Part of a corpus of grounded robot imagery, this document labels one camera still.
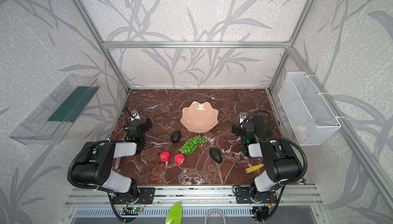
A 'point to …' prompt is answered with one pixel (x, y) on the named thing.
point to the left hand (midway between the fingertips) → (140, 114)
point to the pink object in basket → (301, 133)
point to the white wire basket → (311, 119)
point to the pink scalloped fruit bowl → (198, 117)
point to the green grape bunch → (192, 143)
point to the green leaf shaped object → (174, 215)
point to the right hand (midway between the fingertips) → (243, 117)
